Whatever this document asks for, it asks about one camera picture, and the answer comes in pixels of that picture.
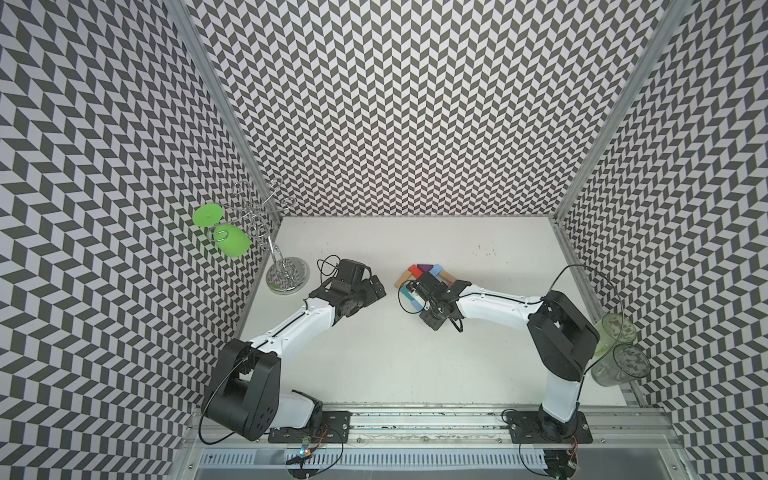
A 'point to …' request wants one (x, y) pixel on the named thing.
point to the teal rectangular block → (406, 292)
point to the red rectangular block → (416, 271)
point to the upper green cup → (207, 215)
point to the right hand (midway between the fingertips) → (436, 314)
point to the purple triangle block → (425, 267)
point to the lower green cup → (231, 240)
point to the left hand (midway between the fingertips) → (372, 294)
